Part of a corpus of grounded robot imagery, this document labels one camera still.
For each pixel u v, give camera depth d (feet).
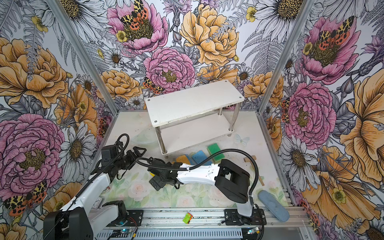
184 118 2.38
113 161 1.99
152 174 2.09
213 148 3.12
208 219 2.45
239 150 1.54
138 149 2.56
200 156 3.09
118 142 2.54
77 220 1.33
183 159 2.99
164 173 2.03
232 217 2.42
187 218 2.39
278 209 2.48
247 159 1.53
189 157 3.09
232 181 1.52
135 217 2.45
